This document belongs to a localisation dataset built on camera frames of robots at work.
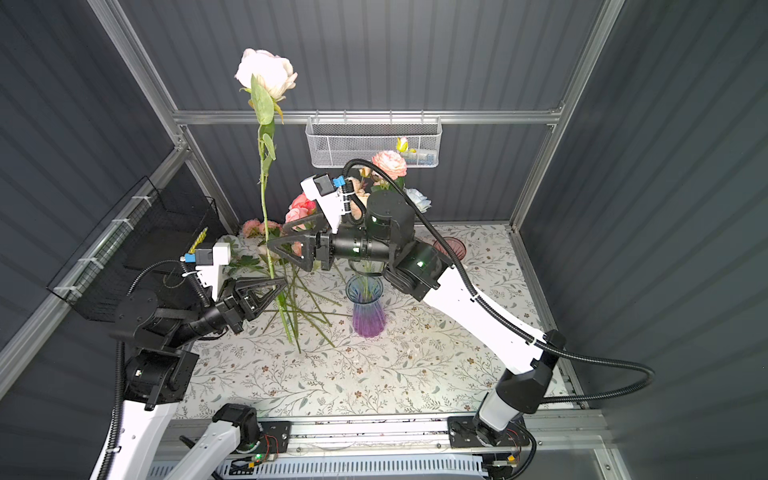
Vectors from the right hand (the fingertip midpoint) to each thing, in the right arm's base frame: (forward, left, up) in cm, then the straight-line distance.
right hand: (278, 245), depth 48 cm
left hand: (-3, 0, -7) cm, 8 cm away
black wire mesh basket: (+24, +48, -20) cm, 57 cm away
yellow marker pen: (+21, +34, -21) cm, 45 cm away
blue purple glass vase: (+14, -10, -51) cm, 54 cm away
